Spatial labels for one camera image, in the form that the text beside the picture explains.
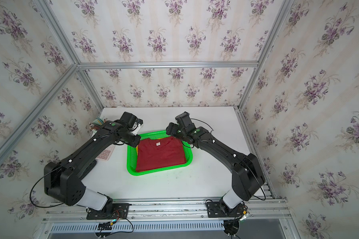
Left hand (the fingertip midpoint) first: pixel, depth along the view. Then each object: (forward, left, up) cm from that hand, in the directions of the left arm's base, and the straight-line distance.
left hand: (138, 142), depth 83 cm
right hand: (+5, -19, +5) cm, 20 cm away
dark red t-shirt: (-3, -8, -9) cm, 12 cm away
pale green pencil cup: (+14, +29, -1) cm, 32 cm away
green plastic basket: (-6, -29, -6) cm, 30 cm away
